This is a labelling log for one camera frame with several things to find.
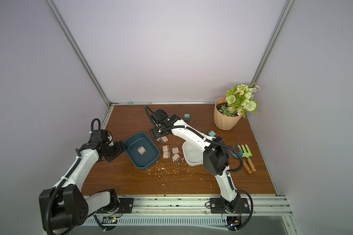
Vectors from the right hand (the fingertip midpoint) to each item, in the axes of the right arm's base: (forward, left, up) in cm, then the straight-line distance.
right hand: (157, 131), depth 85 cm
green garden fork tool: (-5, -56, -17) cm, 59 cm away
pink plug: (-6, +12, -13) cm, 18 cm away
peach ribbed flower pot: (+12, -41, -6) cm, 43 cm away
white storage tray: (-8, -22, -15) cm, 27 cm away
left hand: (-8, +20, -6) cm, 22 cm away
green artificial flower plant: (+16, -49, +10) cm, 52 cm away
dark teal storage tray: (-12, +5, -11) cm, 18 cm away
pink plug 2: (+2, -2, -12) cm, 12 cm away
